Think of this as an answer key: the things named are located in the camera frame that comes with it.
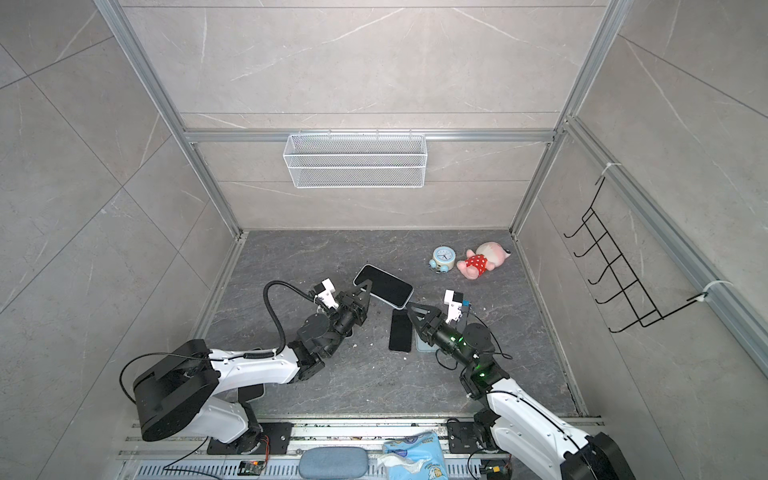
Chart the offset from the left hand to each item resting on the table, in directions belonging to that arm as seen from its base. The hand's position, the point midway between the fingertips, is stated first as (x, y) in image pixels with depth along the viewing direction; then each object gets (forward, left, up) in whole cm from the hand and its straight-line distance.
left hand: (375, 279), depth 72 cm
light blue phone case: (-6, -14, -27) cm, 31 cm away
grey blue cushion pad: (-35, +11, -24) cm, 44 cm away
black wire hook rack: (-15, -54, +8) cm, 57 cm away
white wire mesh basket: (+48, +6, +2) cm, 49 cm away
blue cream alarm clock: (+25, -24, -24) cm, 42 cm away
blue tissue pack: (-35, -9, -21) cm, 41 cm away
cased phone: (0, -2, -3) cm, 4 cm away
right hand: (-5, -7, -6) cm, 11 cm away
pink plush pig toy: (+23, -39, -21) cm, 50 cm away
